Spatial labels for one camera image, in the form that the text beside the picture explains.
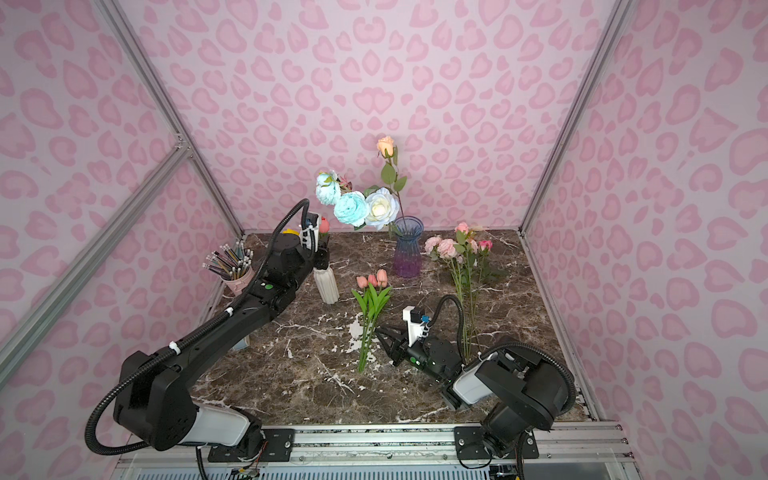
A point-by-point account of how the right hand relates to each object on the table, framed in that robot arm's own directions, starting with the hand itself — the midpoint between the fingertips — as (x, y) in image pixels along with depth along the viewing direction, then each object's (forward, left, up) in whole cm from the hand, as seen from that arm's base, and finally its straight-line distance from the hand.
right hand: (380, 331), depth 78 cm
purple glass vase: (+32, -7, -3) cm, 33 cm away
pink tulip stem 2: (+15, +4, -11) cm, 19 cm away
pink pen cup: (+17, +46, -4) cm, 49 cm away
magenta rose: (+38, -35, -12) cm, 53 cm away
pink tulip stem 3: (+16, +1, -11) cm, 20 cm away
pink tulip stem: (+14, +6, -13) cm, 20 cm away
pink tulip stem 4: (+1, +6, -14) cm, 15 cm away
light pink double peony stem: (+34, -28, -6) cm, 45 cm away
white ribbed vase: (+16, +17, -2) cm, 24 cm away
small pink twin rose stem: (+35, -18, -7) cm, 40 cm away
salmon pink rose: (+40, -26, -4) cm, 48 cm away
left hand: (+21, +15, +16) cm, 30 cm away
